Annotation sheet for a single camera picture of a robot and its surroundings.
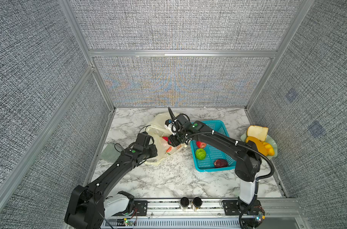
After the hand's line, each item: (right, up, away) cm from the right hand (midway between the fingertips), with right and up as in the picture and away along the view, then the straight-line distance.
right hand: (170, 137), depth 83 cm
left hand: (-7, -7, +1) cm, 10 cm away
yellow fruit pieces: (+62, -8, +5) cm, 63 cm away
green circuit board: (-20, -41, -13) cm, 47 cm away
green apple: (+18, -11, +4) cm, 22 cm away
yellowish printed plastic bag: (-8, +6, +1) cm, 10 cm away
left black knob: (+7, -29, -16) cm, 34 cm away
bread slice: (+59, +2, +12) cm, 60 cm away
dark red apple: (+30, -15, 0) cm, 34 cm away
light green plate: (+66, -3, +12) cm, 67 cm away
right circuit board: (+44, -37, -14) cm, 59 cm away
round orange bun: (+58, -7, +7) cm, 59 cm away
